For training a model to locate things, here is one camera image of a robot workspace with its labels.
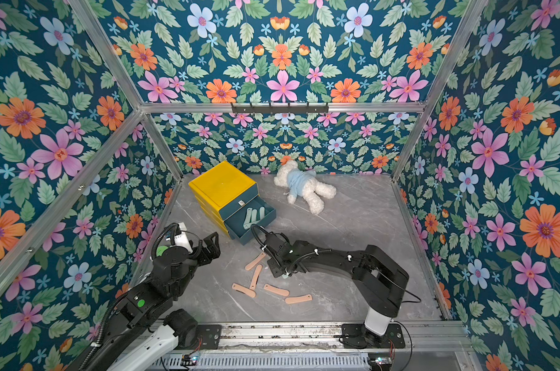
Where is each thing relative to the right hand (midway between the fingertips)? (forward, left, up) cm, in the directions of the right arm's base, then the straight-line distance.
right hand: (281, 260), depth 87 cm
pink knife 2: (-10, -1, -4) cm, 11 cm away
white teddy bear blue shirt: (+35, -8, +6) cm, 36 cm away
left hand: (-2, +21, +19) cm, 28 cm away
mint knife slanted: (+12, +14, +6) cm, 20 cm away
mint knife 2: (+19, +9, +5) cm, 22 cm away
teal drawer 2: (+12, +19, +7) cm, 24 cm away
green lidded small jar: (+2, +48, +1) cm, 48 cm away
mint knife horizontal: (-6, -2, 0) cm, 6 cm away
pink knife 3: (-13, -7, -5) cm, 15 cm away
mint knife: (+18, +13, +5) cm, 22 cm away
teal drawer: (+19, +12, +17) cm, 28 cm away
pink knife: (-10, +13, -4) cm, 17 cm away
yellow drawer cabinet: (+20, +24, +19) cm, 37 cm away
